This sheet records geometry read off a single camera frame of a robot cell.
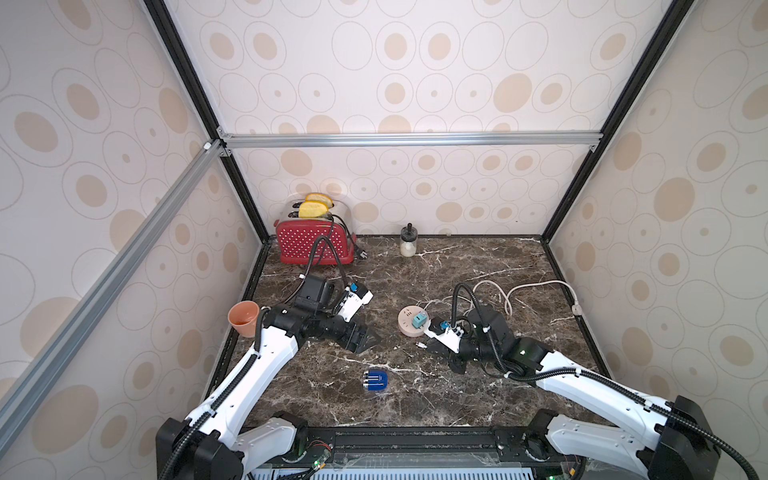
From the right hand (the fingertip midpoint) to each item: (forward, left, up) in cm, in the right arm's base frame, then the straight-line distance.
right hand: (430, 351), depth 76 cm
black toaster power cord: (+43, +24, -10) cm, 50 cm away
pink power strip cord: (+28, -28, -14) cm, 42 cm away
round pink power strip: (+15, +7, -10) cm, 19 cm away
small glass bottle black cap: (+44, +6, -4) cm, 45 cm away
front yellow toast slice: (+47, +40, +7) cm, 62 cm away
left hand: (+2, +14, +6) cm, 15 cm away
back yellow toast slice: (+53, +38, +8) cm, 66 cm away
